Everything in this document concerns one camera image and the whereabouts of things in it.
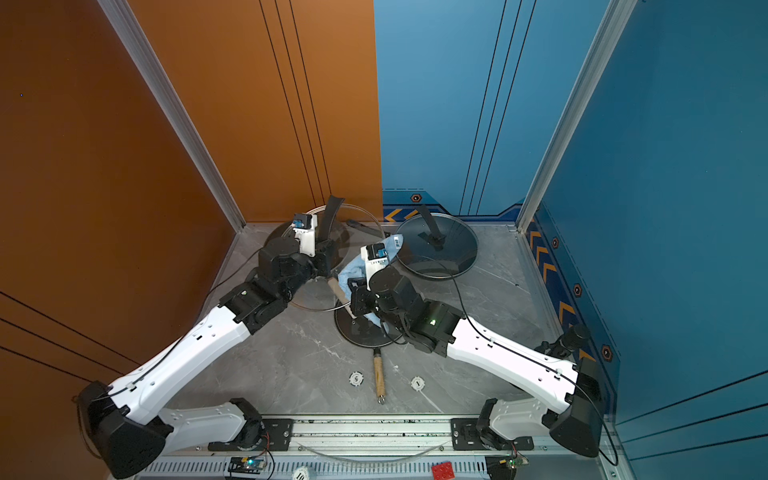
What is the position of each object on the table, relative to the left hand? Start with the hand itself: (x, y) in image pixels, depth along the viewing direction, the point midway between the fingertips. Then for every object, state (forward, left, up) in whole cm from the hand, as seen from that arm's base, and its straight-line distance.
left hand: (327, 235), depth 72 cm
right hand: (-11, -7, -3) cm, 13 cm away
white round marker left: (-24, -6, -33) cm, 41 cm away
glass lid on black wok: (+18, -31, -24) cm, 43 cm away
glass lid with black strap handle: (+25, -4, -23) cm, 34 cm away
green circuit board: (-44, +19, -34) cm, 58 cm away
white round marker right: (-25, -23, -32) cm, 47 cm away
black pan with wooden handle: (-21, -12, -31) cm, 39 cm away
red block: (-44, -28, -32) cm, 61 cm away
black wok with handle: (+18, -31, -24) cm, 43 cm away
